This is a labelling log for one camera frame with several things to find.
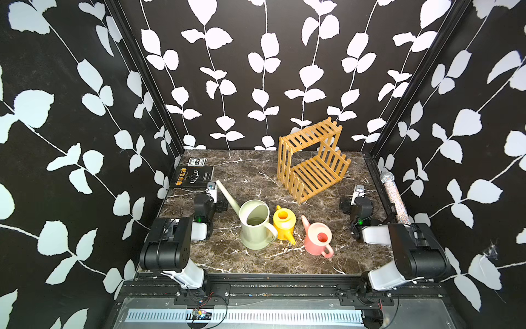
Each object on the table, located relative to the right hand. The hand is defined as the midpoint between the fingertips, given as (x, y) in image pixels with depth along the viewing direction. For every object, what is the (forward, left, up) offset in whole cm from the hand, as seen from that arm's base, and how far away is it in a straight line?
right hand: (354, 192), depth 94 cm
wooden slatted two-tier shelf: (+25, +17, -6) cm, 31 cm away
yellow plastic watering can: (-16, +33, +4) cm, 37 cm away
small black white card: (+24, +82, -5) cm, 85 cm away
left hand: (+1, +65, +1) cm, 65 cm away
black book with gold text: (+12, +82, -5) cm, 83 cm away
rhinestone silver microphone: (-5, -7, +17) cm, 19 cm away
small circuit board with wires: (-47, +64, -8) cm, 79 cm away
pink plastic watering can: (-22, +21, +3) cm, 30 cm away
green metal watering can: (-19, +45, -3) cm, 49 cm away
